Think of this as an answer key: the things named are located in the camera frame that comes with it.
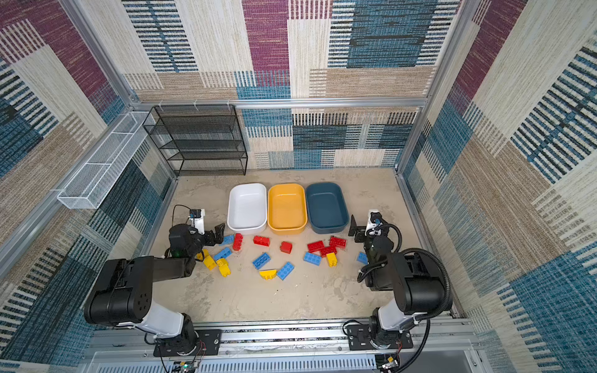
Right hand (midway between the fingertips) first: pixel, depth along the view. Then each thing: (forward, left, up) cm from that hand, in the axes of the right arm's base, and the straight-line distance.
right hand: (368, 218), depth 90 cm
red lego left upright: (-5, +51, -8) cm, 52 cm away
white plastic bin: (+13, +50, -11) cm, 53 cm away
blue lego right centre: (-12, +21, -9) cm, 26 cm away
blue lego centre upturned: (-13, +41, -9) cm, 44 cm away
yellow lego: (-13, +14, -9) cm, 21 cm away
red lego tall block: (-7, +32, -10) cm, 34 cm away
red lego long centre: (-5, +42, -8) cm, 43 cm away
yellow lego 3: (-13, +62, -3) cm, 64 cm away
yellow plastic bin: (+13, +32, -11) cm, 36 cm away
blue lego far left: (-3, +56, -10) cm, 56 cm away
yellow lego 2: (-14, +60, -7) cm, 62 cm away
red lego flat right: (-5, +11, -9) cm, 15 cm away
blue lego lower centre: (-17, +32, -9) cm, 37 cm away
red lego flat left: (-7, +20, -9) cm, 23 cm away
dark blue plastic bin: (+14, +14, -12) cm, 23 cm away
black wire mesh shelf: (+38, +72, +9) cm, 82 cm away
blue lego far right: (-12, +2, -10) cm, 15 cm away
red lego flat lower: (-9, +16, -9) cm, 20 cm away
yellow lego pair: (-15, +55, -8) cm, 57 cm away
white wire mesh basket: (-3, +89, +24) cm, 92 cm away
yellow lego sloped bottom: (-18, +38, -8) cm, 43 cm away
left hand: (+1, +61, -4) cm, 61 cm away
